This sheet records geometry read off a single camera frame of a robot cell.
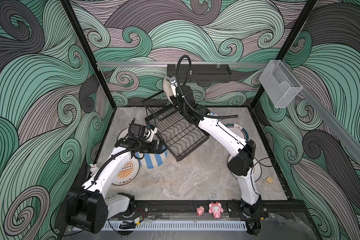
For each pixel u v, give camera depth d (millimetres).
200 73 951
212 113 572
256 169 860
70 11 722
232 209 726
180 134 1008
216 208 712
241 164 561
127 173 854
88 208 385
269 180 815
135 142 584
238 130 1059
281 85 803
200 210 711
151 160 901
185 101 552
